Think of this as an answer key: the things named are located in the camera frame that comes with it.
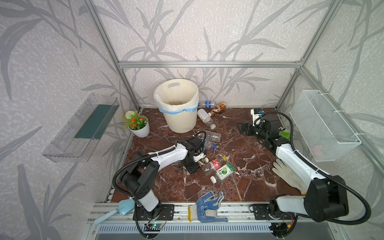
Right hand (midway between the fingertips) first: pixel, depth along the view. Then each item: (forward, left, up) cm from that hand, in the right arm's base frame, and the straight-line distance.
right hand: (243, 119), depth 85 cm
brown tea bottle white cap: (-17, +22, -19) cm, 34 cm away
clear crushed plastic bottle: (-1, +16, -18) cm, 24 cm away
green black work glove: (+4, -35, -22) cm, 41 cm away
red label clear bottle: (-22, +19, -18) cm, 34 cm away
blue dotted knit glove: (-43, +22, -17) cm, 51 cm away
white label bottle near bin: (+15, +21, -17) cm, 31 cm away
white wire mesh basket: (-18, -31, +11) cm, 37 cm away
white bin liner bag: (+25, +44, -5) cm, 51 cm away
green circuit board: (-49, +50, -23) cm, 74 cm away
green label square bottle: (-24, +12, -18) cm, 32 cm away
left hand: (-19, +29, -19) cm, 39 cm away
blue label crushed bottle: (-6, +15, -21) cm, 27 cm away
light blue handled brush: (-41, +62, -19) cm, 77 cm away
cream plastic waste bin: (+5, +36, -9) cm, 37 cm away
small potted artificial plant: (+2, +63, -7) cm, 64 cm away
